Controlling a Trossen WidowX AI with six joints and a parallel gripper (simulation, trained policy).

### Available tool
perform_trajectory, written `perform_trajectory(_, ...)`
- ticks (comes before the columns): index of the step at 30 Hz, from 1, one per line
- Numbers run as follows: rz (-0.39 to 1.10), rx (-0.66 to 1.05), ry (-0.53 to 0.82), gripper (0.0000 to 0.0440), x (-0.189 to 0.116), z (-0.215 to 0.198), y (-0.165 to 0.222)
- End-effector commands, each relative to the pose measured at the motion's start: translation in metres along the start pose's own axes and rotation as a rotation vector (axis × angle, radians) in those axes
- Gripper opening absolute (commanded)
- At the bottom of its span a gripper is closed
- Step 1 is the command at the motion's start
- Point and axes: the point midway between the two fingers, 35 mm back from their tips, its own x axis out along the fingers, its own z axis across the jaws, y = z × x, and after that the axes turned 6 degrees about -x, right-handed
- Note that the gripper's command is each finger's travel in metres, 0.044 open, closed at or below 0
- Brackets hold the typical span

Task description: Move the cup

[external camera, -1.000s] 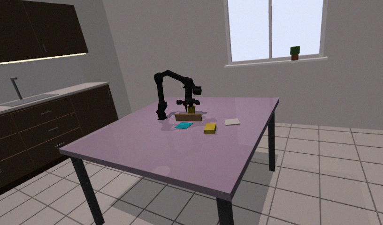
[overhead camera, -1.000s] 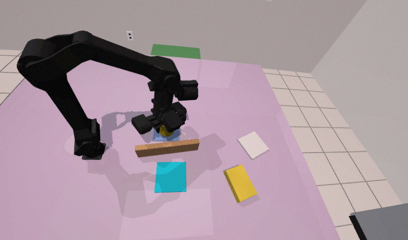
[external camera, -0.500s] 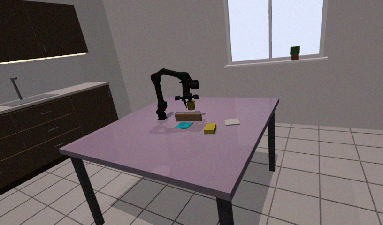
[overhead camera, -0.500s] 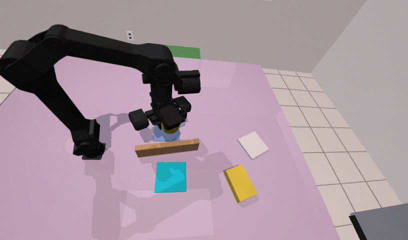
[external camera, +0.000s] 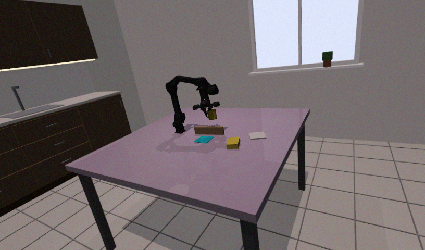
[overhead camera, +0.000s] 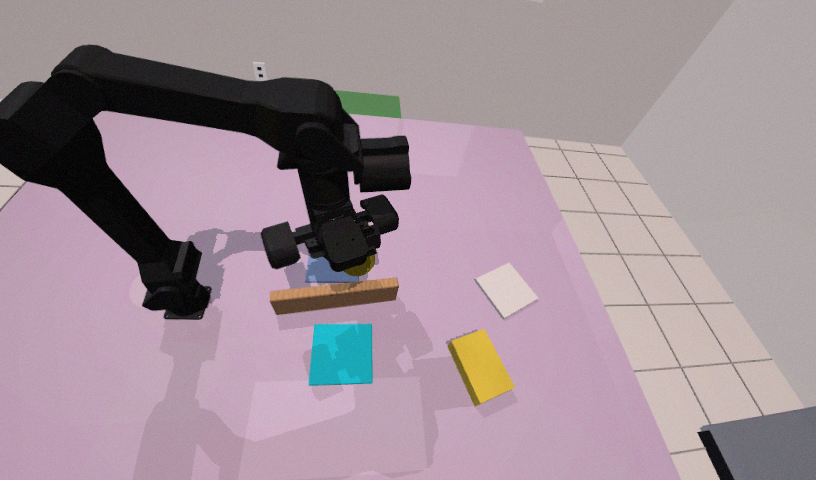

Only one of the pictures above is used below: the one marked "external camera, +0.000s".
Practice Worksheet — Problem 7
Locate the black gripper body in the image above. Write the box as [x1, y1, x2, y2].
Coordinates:
[193, 95, 220, 110]

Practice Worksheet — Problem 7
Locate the brown wooden plank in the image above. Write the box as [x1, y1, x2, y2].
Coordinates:
[194, 126, 224, 135]

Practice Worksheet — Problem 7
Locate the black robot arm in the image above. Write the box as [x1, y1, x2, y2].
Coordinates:
[166, 76, 219, 134]

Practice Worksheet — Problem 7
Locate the olive yellow cup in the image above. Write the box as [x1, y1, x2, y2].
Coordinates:
[206, 109, 217, 120]

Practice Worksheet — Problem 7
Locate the yellow rectangular block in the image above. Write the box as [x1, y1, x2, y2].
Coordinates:
[226, 137, 240, 149]

